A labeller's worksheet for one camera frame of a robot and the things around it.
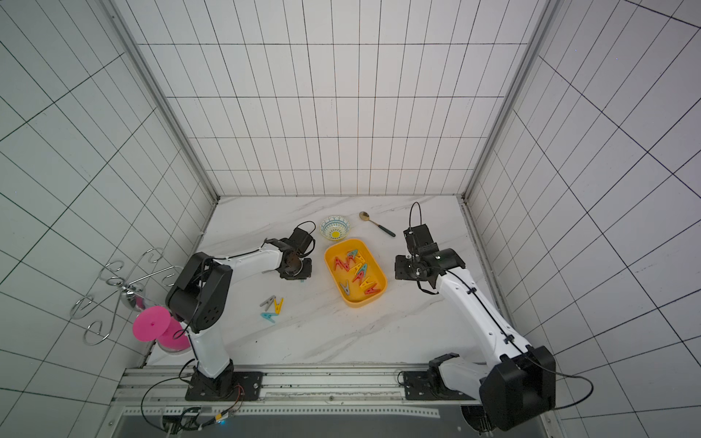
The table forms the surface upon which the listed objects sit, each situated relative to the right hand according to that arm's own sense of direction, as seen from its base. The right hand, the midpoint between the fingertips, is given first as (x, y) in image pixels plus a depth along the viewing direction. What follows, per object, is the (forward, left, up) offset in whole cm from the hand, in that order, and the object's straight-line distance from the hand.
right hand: (393, 266), depth 81 cm
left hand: (+1, +32, -14) cm, 35 cm away
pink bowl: (-25, +55, +13) cm, 61 cm away
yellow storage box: (+6, +7, -12) cm, 15 cm away
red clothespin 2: (-2, +6, -13) cm, 15 cm away
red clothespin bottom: (+3, +11, -13) cm, 17 cm away
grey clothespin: (-8, +40, -13) cm, 43 cm away
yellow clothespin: (-9, +37, -13) cm, 40 cm away
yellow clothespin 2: (+6, +12, -12) cm, 18 cm away
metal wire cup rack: (-19, +63, +15) cm, 67 cm away
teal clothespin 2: (+12, +14, -12) cm, 22 cm away
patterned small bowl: (+23, +22, -12) cm, 34 cm away
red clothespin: (+7, +17, -13) cm, 22 cm away
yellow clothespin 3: (0, +8, -13) cm, 16 cm away
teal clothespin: (-13, +40, -13) cm, 44 cm away
